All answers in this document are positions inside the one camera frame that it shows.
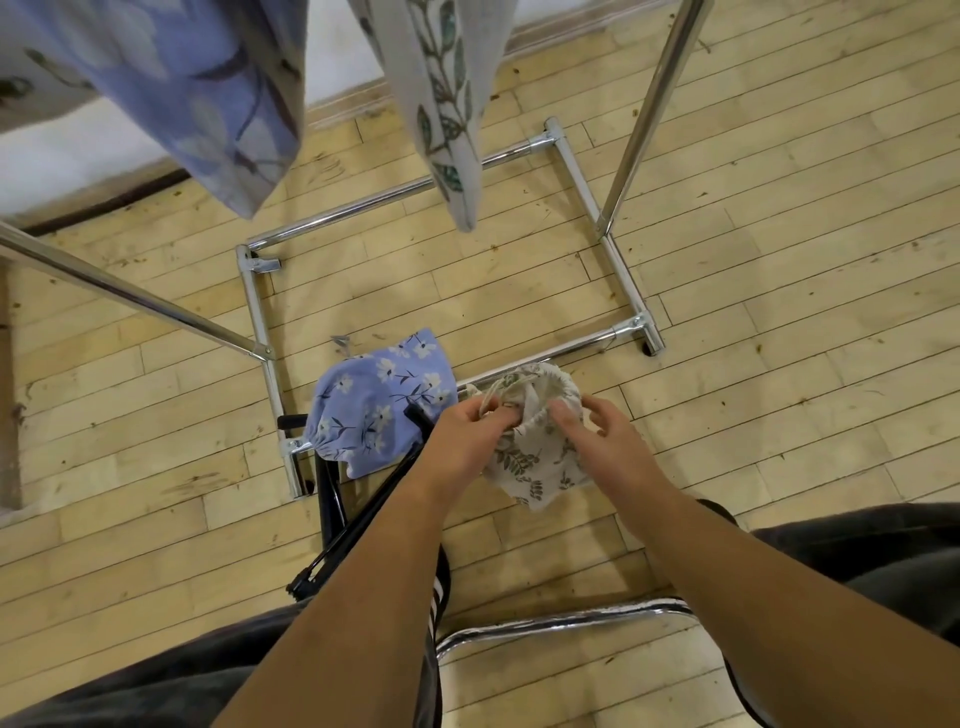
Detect chrome chair frame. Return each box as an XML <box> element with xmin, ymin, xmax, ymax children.
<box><xmin>434</xmin><ymin>597</ymin><xmax>699</xmax><ymax>663</ymax></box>

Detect person's left hand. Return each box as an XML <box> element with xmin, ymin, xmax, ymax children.
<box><xmin>419</xmin><ymin>397</ymin><xmax>526</xmax><ymax>504</ymax></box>

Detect person's right forearm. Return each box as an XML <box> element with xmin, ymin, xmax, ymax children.
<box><xmin>622</xmin><ymin>491</ymin><xmax>960</xmax><ymax>728</ymax></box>

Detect black striped left shoe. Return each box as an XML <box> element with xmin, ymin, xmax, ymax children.
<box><xmin>429</xmin><ymin>545</ymin><xmax>454</xmax><ymax>640</ymax></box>

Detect black baseboard strip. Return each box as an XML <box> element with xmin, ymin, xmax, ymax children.
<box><xmin>22</xmin><ymin>168</ymin><xmax>193</xmax><ymax>235</ymax></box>

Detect person's right hand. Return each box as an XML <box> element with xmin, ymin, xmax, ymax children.
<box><xmin>545</xmin><ymin>395</ymin><xmax>676</xmax><ymax>526</ymax></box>

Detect person's left forearm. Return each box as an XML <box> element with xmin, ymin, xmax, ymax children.
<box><xmin>213</xmin><ymin>479</ymin><xmax>453</xmax><ymax>728</ymax></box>

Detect blue floral bag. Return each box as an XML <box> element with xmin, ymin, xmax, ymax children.
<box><xmin>303</xmin><ymin>327</ymin><xmax>460</xmax><ymax>481</ymax></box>

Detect chrome clothes rack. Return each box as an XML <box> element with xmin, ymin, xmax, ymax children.
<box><xmin>0</xmin><ymin>0</ymin><xmax>714</xmax><ymax>500</ymax></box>

